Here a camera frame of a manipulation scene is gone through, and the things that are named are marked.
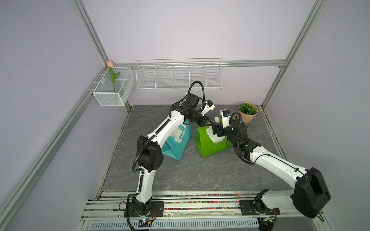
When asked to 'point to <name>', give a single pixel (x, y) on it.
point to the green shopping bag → (206, 146)
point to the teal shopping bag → (175, 149)
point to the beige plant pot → (247, 119)
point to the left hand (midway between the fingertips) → (212, 124)
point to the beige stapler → (216, 119)
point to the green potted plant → (248, 109)
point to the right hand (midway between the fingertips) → (217, 119)
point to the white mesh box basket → (102, 88)
